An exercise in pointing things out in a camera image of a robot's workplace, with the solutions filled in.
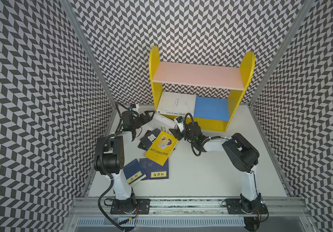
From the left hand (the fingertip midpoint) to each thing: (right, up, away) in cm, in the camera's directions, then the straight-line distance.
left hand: (152, 113), depth 94 cm
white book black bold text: (+7, -6, -2) cm, 10 cm away
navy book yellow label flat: (+2, -33, -12) cm, 35 cm away
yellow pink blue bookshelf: (+40, +1, -1) cm, 41 cm away
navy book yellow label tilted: (-9, -33, -14) cm, 37 cm away
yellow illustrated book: (+6, -22, -5) cm, 23 cm away
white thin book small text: (+16, +7, +2) cm, 17 cm away
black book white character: (-3, -17, +1) cm, 17 cm away
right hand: (+13, -9, -1) cm, 16 cm away
